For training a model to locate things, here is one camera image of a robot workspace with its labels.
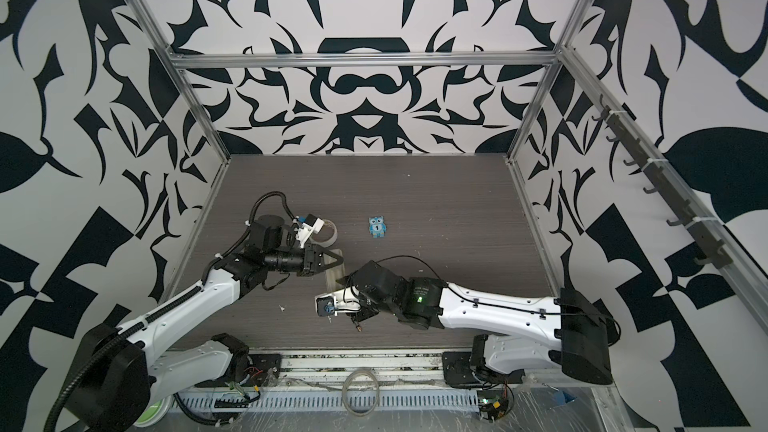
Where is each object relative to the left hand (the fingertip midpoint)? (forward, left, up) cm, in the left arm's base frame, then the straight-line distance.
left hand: (344, 259), depth 74 cm
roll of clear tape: (+13, +7, -16) cm, 22 cm away
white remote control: (-3, +3, -1) cm, 4 cm away
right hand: (-5, 0, 0) cm, 5 cm away
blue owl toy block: (+19, -8, -16) cm, 26 cm away
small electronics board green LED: (-29, -34, -18) cm, 48 cm away
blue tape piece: (-28, -50, -18) cm, 61 cm away
